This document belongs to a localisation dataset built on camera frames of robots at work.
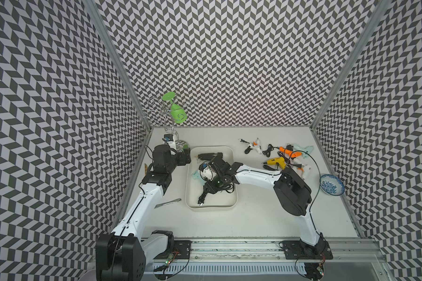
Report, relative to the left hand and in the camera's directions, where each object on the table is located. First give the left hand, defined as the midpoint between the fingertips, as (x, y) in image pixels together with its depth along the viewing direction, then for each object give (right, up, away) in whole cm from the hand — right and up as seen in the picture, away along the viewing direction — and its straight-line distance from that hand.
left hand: (182, 150), depth 82 cm
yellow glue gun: (+53, -7, +18) cm, 56 cm away
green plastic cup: (-5, +19, +13) cm, 24 cm away
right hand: (+12, -20, +6) cm, 24 cm away
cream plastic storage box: (+14, -25, +2) cm, 29 cm away
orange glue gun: (+61, -2, +25) cm, 65 cm away
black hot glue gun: (+13, -4, +19) cm, 23 cm away
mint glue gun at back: (+70, -1, +21) cm, 73 cm away
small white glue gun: (+40, +2, +23) cm, 46 cm away
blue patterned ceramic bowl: (+77, -19, +9) cm, 80 cm away
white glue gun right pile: (+62, -11, +15) cm, 65 cm away
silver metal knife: (-12, -28, +6) cm, 31 cm away
